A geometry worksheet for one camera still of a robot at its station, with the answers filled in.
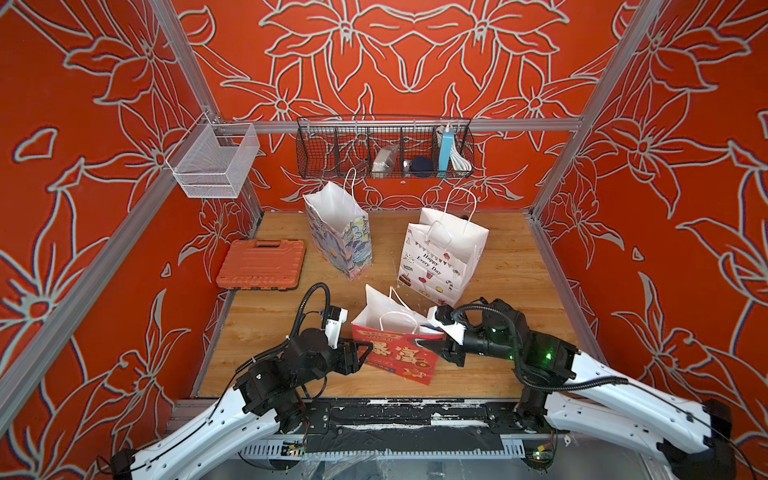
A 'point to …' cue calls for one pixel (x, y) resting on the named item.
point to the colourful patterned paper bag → (339, 226)
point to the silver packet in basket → (384, 162)
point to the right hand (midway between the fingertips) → (418, 334)
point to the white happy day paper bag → (441, 254)
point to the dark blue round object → (422, 167)
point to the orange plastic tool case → (263, 264)
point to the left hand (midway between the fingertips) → (366, 344)
